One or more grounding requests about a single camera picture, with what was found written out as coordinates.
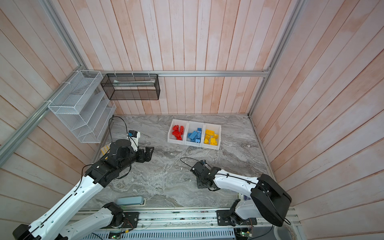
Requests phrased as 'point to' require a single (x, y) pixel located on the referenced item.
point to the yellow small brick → (215, 136)
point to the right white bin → (211, 136)
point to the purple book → (245, 198)
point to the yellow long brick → (209, 132)
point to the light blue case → (131, 201)
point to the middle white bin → (191, 127)
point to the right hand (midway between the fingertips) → (202, 181)
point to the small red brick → (178, 138)
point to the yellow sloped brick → (207, 139)
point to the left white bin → (171, 137)
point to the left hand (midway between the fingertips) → (146, 151)
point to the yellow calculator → (105, 149)
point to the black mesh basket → (131, 86)
